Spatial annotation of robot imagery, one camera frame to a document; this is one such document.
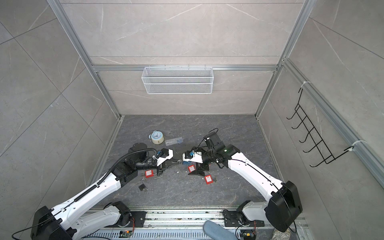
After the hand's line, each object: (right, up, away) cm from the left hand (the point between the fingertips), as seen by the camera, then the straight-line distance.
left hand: (177, 158), depth 70 cm
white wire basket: (-4, +47, +31) cm, 57 cm away
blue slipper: (+17, -34, -1) cm, 38 cm away
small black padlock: (-22, -19, +14) cm, 32 cm away
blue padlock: (+5, -3, 0) cm, 6 cm away
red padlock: (+6, -11, +20) cm, 24 cm away
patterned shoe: (+46, -35, -3) cm, 58 cm away
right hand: (+6, -2, +6) cm, 9 cm away
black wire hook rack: (+64, +5, -5) cm, 64 cm away
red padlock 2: (+16, -16, +16) cm, 28 cm away
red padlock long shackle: (-19, -13, +18) cm, 29 cm away
